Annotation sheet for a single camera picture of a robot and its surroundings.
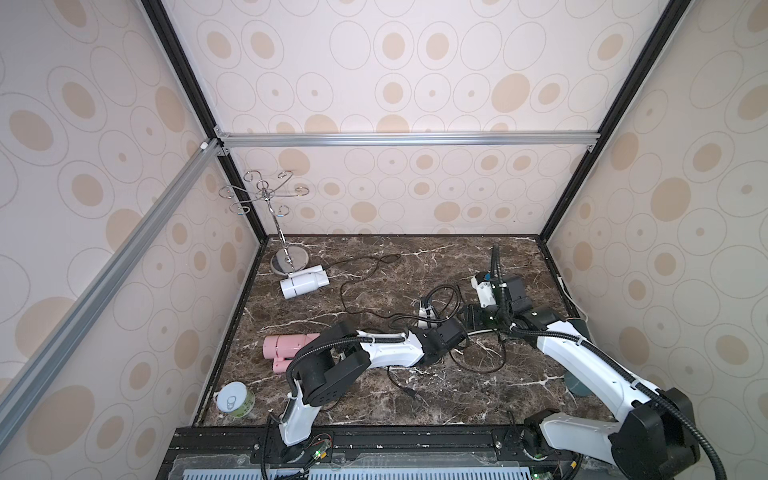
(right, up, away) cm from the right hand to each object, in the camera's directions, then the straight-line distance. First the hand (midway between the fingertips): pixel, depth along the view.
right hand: (477, 312), depth 84 cm
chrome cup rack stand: (-62, +16, +26) cm, 69 cm away
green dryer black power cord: (-15, +6, -9) cm, 18 cm away
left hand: (-9, -7, +6) cm, 13 cm away
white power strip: (-15, +1, -6) cm, 16 cm away
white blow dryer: (-54, +8, +16) cm, 57 cm away
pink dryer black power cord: (-22, -20, -1) cm, 30 cm away
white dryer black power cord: (-34, +9, +25) cm, 43 cm away
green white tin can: (-64, -21, -8) cm, 68 cm away
